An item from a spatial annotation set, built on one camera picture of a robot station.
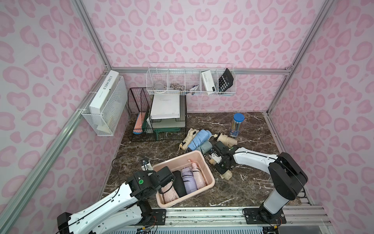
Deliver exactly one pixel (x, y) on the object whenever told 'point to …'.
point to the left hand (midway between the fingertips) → (159, 178)
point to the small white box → (208, 81)
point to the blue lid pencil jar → (238, 119)
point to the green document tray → (165, 125)
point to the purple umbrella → (189, 183)
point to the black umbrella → (179, 184)
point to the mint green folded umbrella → (205, 147)
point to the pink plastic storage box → (177, 165)
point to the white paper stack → (165, 106)
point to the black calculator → (225, 81)
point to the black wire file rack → (140, 104)
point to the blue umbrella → (202, 136)
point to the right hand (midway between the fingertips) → (219, 168)
